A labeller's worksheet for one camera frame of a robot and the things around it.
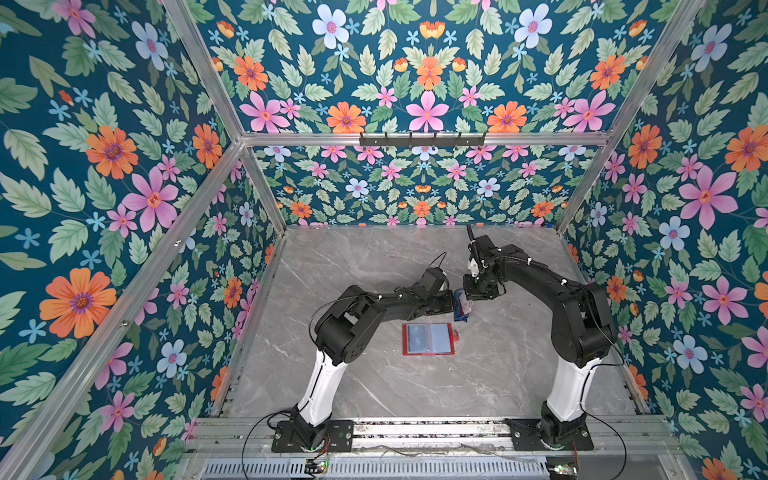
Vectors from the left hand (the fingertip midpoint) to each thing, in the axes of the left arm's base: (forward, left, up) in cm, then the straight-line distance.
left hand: (464, 298), depth 94 cm
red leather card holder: (-11, +12, -5) cm, 17 cm away
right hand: (+1, -1, +1) cm, 2 cm away
